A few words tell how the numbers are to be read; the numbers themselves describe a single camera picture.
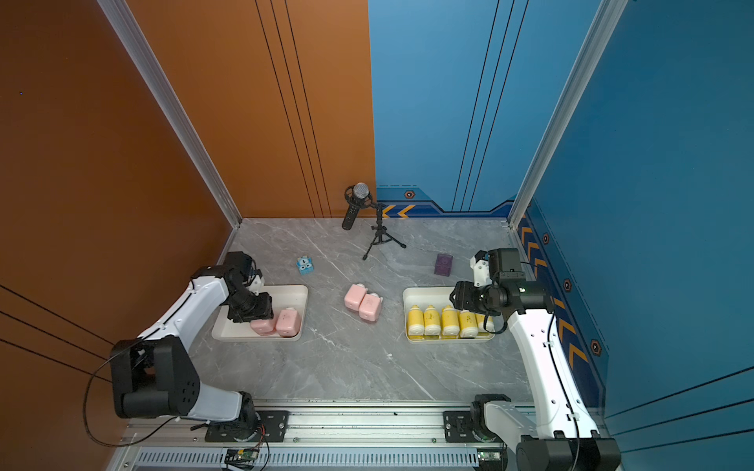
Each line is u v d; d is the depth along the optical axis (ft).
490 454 2.30
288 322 2.78
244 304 2.36
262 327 2.71
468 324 2.72
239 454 2.35
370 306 2.87
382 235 3.55
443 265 3.28
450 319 2.77
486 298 2.00
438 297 3.39
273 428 2.43
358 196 3.11
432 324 2.75
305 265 3.45
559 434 1.21
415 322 2.74
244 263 2.44
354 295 2.95
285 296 3.19
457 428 2.38
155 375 1.39
